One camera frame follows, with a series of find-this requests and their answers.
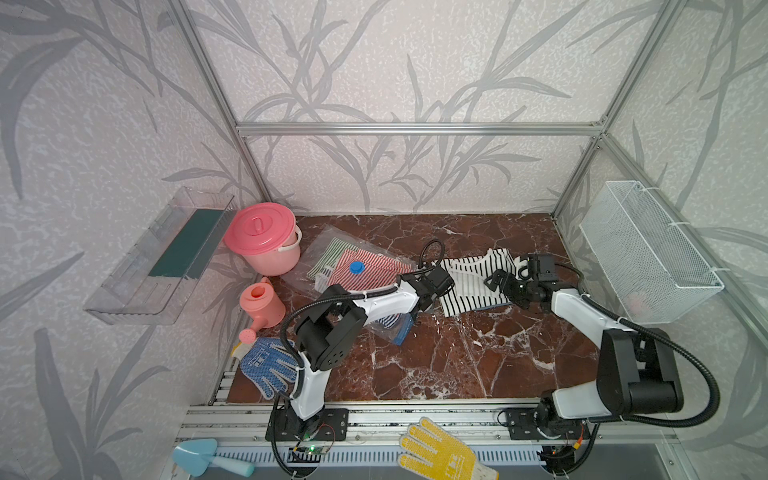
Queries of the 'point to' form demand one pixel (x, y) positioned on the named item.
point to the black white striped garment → (469, 274)
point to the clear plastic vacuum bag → (334, 257)
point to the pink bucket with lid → (267, 236)
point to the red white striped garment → (380, 270)
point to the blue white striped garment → (389, 320)
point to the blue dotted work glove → (268, 363)
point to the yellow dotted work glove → (431, 454)
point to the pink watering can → (261, 299)
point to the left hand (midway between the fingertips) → (420, 300)
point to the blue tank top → (494, 306)
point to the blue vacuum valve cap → (357, 267)
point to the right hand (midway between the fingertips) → (495, 284)
